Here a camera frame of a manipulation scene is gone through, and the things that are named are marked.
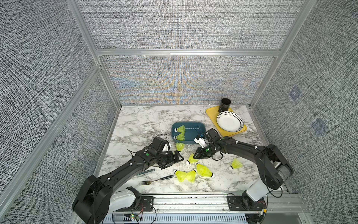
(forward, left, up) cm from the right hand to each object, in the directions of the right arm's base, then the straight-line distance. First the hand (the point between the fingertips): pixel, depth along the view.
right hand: (194, 153), depth 86 cm
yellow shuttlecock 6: (-12, +8, -4) cm, 15 cm away
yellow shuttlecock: (+6, +9, -2) cm, 11 cm away
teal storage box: (+21, 0, -5) cm, 21 cm away
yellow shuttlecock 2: (+19, +8, -2) cm, 21 cm away
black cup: (+41, -27, +1) cm, 49 cm away
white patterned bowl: (+28, -30, -5) cm, 41 cm away
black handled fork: (-16, +28, -3) cm, 32 cm away
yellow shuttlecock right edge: (-6, -24, -2) cm, 25 cm away
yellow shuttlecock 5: (-9, -5, -3) cm, 11 cm away
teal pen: (-10, +30, -4) cm, 31 cm away
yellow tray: (+39, -18, -7) cm, 44 cm away
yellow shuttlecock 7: (-12, +3, -3) cm, 13 cm away
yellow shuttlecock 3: (+13, +9, -2) cm, 16 cm away
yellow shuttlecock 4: (-3, +2, -2) cm, 4 cm away
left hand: (-6, +9, +5) cm, 12 cm away
